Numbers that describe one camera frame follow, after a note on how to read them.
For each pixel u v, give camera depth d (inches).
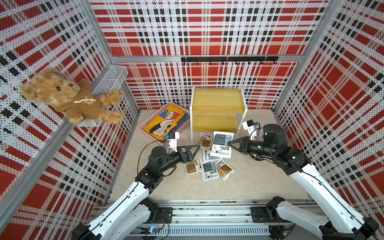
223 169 34.1
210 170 34.5
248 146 22.3
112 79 34.8
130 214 22.3
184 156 24.2
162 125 40.3
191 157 24.3
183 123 40.8
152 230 27.3
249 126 24.1
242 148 22.2
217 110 29.6
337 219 14.8
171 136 25.6
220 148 25.6
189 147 28.0
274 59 34.8
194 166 34.8
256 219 28.8
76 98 21.2
